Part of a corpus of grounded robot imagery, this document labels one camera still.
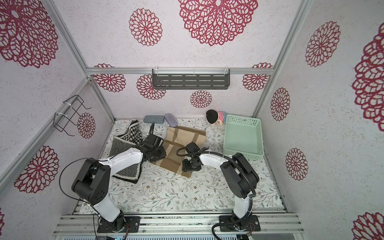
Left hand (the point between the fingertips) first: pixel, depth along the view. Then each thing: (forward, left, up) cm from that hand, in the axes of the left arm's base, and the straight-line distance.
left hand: (165, 154), depth 93 cm
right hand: (-7, -13, -4) cm, 15 cm away
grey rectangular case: (+34, +11, -4) cm, 36 cm away
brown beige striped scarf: (+14, -6, -5) cm, 16 cm away
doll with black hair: (+32, -34, -1) cm, 46 cm away
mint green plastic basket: (+20, -55, -6) cm, 59 cm away
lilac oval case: (+33, 0, -4) cm, 33 cm away
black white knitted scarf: (+15, +25, 0) cm, 29 cm away
